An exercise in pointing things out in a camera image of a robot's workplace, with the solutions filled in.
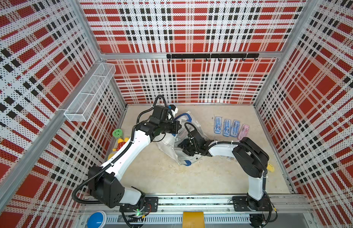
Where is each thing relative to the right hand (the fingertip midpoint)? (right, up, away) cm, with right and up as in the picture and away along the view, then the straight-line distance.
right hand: (180, 147), depth 91 cm
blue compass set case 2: (+35, +12, +13) cm, 39 cm away
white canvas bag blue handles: (-4, +7, -17) cm, 18 cm away
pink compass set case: (+46, +9, +10) cm, 48 cm away
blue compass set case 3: (+41, +12, +13) cm, 45 cm away
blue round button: (-40, -30, -23) cm, 55 cm away
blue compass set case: (+29, +14, +16) cm, 36 cm away
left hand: (+2, +15, -13) cm, 20 cm away
